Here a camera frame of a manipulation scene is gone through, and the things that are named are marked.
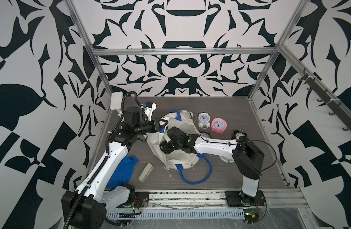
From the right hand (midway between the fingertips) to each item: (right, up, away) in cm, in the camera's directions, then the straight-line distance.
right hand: (160, 144), depth 84 cm
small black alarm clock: (+29, +4, +12) cm, 32 cm away
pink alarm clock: (+39, +9, +17) cm, 44 cm away
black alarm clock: (+49, +4, +10) cm, 50 cm away
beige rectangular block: (-7, -15, -4) cm, 17 cm away
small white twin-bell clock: (+29, +14, +19) cm, 38 cm away
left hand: (+5, +15, -12) cm, 20 cm away
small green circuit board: (+46, -32, -13) cm, 58 cm away
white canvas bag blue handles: (+14, +14, -10) cm, 22 cm away
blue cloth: (-21, -16, -2) cm, 26 cm away
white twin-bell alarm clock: (+21, +16, +20) cm, 33 cm away
